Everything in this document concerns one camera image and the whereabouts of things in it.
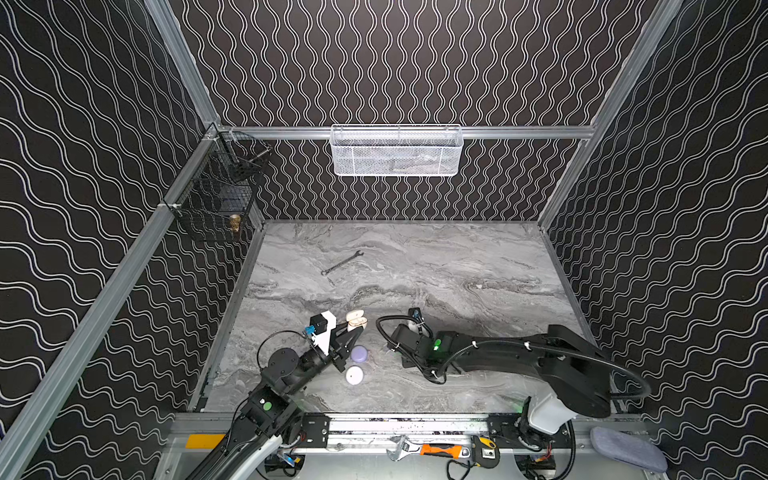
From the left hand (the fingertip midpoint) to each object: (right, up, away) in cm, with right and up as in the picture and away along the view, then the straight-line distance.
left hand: (364, 329), depth 69 cm
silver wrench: (-6, +17, +41) cm, 45 cm away
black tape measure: (+28, -28, 0) cm, 40 cm away
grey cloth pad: (+62, -28, +1) cm, 68 cm away
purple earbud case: (-3, -11, +17) cm, 20 cm away
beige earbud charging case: (-2, +2, +2) cm, 3 cm away
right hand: (+12, -10, +17) cm, 23 cm away
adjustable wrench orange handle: (+9, -29, +4) cm, 31 cm away
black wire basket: (-49, +34, +25) cm, 65 cm away
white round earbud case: (-4, -16, +14) cm, 22 cm away
